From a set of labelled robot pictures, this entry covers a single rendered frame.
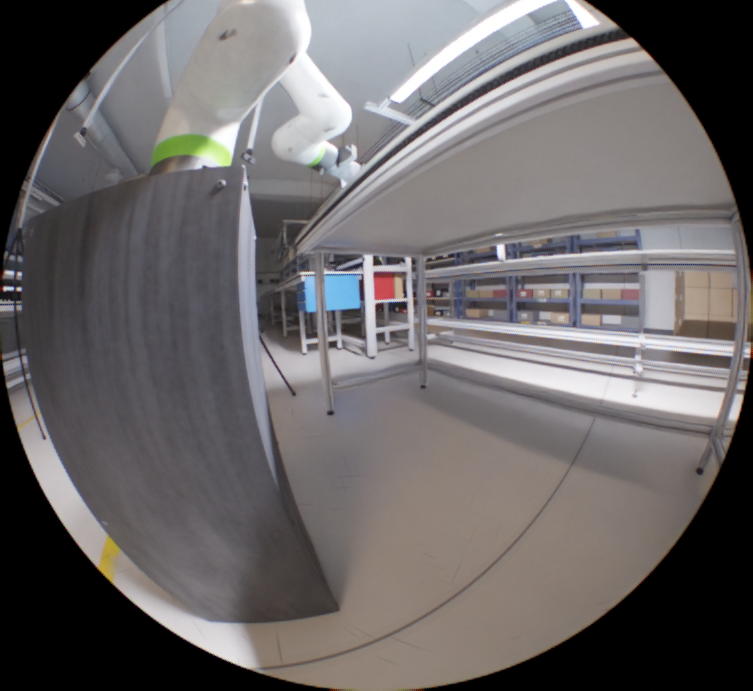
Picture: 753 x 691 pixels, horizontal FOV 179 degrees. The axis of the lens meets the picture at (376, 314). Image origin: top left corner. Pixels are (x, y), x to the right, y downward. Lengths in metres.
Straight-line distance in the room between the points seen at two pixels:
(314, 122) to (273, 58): 0.32
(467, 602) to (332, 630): 0.30
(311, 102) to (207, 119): 0.29
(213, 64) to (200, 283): 0.24
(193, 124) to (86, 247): 0.19
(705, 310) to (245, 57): 3.86
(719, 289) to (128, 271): 4.01
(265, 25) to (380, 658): 0.95
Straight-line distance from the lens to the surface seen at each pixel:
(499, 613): 0.72
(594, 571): 0.85
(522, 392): 1.31
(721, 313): 3.84
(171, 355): 0.23
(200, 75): 0.34
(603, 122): 0.56
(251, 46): 0.30
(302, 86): 0.61
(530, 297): 4.42
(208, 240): 0.22
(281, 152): 0.67
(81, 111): 4.17
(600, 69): 0.37
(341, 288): 2.45
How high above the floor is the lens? 0.67
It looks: 5 degrees down
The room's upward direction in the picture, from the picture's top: 3 degrees counter-clockwise
